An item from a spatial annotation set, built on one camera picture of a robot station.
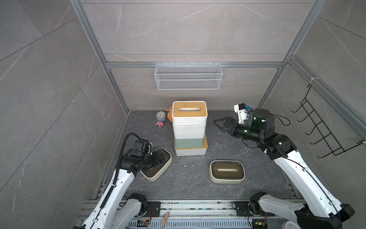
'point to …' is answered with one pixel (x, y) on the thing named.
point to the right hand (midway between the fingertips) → (220, 124)
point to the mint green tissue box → (188, 143)
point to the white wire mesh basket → (186, 77)
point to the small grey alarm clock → (161, 116)
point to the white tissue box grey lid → (189, 135)
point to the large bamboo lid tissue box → (199, 151)
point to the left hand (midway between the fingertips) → (163, 158)
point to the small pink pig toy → (160, 123)
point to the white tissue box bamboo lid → (183, 129)
